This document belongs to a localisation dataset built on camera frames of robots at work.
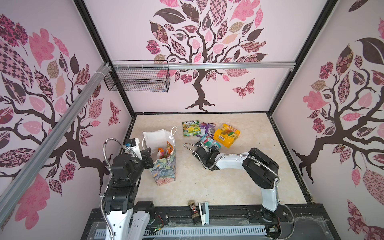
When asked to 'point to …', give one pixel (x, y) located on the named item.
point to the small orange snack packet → (161, 153)
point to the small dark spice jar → (194, 212)
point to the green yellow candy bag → (191, 128)
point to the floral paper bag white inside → (162, 144)
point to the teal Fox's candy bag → (209, 141)
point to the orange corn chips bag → (169, 148)
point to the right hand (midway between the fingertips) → (210, 150)
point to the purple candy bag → (206, 128)
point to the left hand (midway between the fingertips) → (151, 151)
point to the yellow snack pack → (226, 135)
